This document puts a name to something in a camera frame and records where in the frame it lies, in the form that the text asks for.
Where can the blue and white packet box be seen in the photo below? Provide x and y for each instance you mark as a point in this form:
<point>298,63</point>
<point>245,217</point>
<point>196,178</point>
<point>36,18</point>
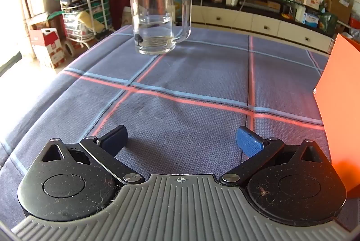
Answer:
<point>311,20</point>

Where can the blue plaid tablecloth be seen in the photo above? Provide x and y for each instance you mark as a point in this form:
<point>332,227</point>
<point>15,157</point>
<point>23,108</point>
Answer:
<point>182,89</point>

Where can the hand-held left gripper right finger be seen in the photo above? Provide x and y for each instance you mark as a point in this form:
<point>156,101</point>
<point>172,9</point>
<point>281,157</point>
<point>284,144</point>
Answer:
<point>249,142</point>

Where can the white low television cabinet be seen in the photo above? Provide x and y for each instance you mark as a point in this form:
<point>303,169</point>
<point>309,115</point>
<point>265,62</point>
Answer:
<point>253,23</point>

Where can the red and white carton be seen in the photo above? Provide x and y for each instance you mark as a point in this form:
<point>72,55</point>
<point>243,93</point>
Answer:
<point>47,47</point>

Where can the orange cardboard box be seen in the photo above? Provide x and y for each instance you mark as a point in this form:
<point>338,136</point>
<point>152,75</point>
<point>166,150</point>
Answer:
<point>340,83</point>

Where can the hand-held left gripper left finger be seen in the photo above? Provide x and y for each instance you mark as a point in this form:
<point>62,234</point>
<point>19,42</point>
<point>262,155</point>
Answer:
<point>112,139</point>

